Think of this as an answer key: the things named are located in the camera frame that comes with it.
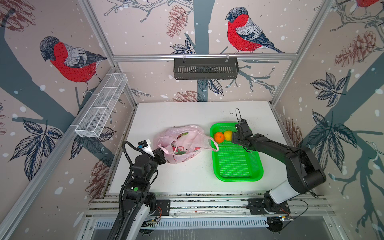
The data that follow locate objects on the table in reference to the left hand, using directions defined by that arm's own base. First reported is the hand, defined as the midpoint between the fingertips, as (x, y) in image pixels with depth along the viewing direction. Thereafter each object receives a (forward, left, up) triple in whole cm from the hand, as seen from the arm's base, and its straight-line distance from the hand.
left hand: (163, 147), depth 76 cm
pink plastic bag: (+13, -6, -19) cm, 24 cm away
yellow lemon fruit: (+14, -38, -12) cm, 42 cm away
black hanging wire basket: (+56, -25, +11) cm, 62 cm away
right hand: (+13, -44, -13) cm, 48 cm away
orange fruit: (+13, -32, -12) cm, 37 cm away
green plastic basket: (-2, -39, -18) cm, 43 cm away
